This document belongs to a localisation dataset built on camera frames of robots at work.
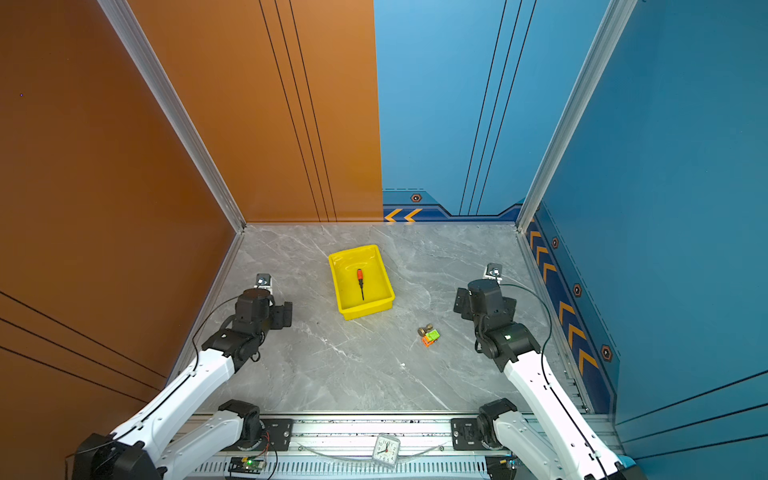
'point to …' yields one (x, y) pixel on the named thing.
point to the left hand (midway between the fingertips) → (271, 300)
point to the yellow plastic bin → (377, 288)
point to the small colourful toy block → (429, 334)
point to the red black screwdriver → (360, 275)
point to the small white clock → (386, 451)
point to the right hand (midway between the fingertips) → (478, 295)
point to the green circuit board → (249, 465)
